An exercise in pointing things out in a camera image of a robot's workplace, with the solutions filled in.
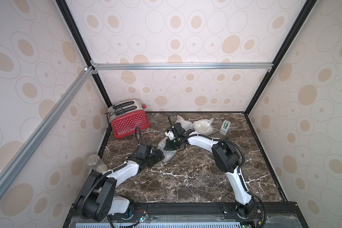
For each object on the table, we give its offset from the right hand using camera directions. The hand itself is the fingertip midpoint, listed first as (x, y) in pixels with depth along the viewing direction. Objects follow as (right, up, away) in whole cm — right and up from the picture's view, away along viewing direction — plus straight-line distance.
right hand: (169, 147), depth 97 cm
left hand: (-1, -4, -9) cm, 10 cm away
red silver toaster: (-29, +21, -4) cm, 36 cm away
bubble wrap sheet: (0, -3, -8) cm, 9 cm away
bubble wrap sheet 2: (+25, +14, +8) cm, 29 cm away
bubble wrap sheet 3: (+12, +15, +6) cm, 20 cm away
